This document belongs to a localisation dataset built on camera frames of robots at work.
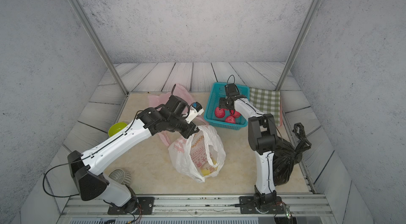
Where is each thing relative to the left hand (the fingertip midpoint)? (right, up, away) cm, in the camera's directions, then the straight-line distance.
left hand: (200, 130), depth 71 cm
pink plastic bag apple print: (-18, +21, +42) cm, 50 cm away
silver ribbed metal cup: (-38, -22, +4) cm, 44 cm away
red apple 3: (+17, +2, +27) cm, 32 cm away
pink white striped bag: (-1, -17, +17) cm, 24 cm away
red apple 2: (+16, +7, +2) cm, 18 cm away
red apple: (+11, +6, +30) cm, 32 cm away
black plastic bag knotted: (+38, -12, 0) cm, 40 cm away
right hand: (+15, +13, +31) cm, 36 cm away
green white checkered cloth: (+45, +13, +42) cm, 63 cm away
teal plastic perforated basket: (+11, +22, +47) cm, 53 cm away
